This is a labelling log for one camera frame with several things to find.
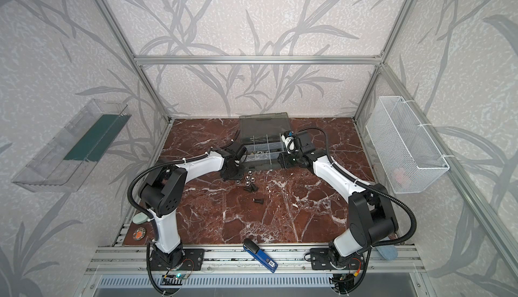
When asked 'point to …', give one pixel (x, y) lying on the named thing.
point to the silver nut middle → (247, 183)
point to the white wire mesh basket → (411, 161)
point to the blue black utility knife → (254, 250)
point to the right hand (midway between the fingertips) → (283, 151)
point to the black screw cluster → (251, 188)
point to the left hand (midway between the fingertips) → (241, 171)
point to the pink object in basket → (399, 175)
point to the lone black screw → (259, 200)
